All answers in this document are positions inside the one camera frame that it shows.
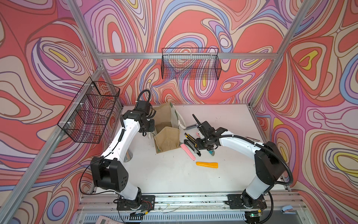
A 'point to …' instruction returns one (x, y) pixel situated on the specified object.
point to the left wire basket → (85, 120)
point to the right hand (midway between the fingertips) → (199, 149)
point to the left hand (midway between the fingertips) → (151, 128)
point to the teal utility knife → (211, 152)
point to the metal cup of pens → (128, 156)
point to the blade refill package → (252, 139)
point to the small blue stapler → (288, 210)
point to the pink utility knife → (188, 151)
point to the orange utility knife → (208, 164)
